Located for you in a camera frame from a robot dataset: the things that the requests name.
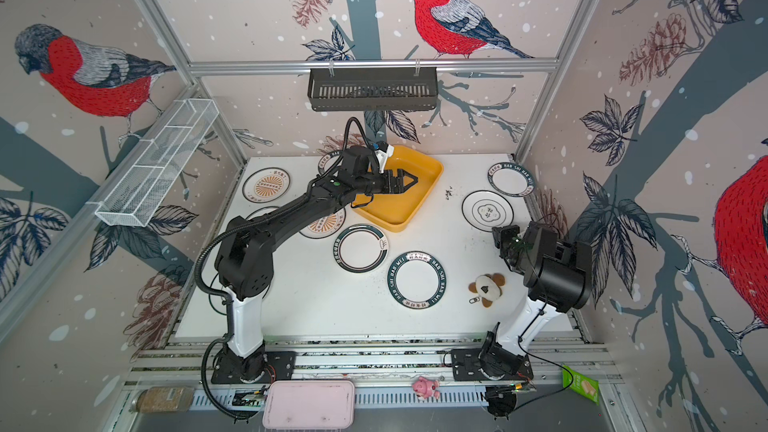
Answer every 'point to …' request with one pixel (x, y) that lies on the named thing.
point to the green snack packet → (585, 386)
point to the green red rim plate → (361, 248)
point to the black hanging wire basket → (372, 89)
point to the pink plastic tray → (310, 405)
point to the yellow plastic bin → (397, 211)
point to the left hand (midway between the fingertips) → (409, 179)
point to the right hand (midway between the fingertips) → (494, 227)
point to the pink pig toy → (426, 388)
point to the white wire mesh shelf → (134, 194)
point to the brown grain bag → (164, 399)
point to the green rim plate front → (416, 280)
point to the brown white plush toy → (489, 287)
